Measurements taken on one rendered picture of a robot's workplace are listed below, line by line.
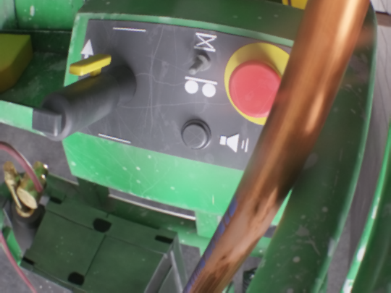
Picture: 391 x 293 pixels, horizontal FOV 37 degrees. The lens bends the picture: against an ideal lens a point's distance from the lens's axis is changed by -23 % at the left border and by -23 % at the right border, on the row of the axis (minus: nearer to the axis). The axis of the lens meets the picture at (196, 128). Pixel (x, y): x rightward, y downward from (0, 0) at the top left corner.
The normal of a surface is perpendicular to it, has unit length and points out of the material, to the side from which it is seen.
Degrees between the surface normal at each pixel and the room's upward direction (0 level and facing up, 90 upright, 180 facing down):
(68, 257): 0
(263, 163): 81
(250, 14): 0
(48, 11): 90
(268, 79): 58
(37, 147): 0
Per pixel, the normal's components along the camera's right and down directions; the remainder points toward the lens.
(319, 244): 0.37, -0.53
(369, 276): -0.49, -0.70
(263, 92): -0.32, 0.22
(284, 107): -0.79, 0.37
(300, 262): 0.08, -0.65
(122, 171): -0.33, 0.69
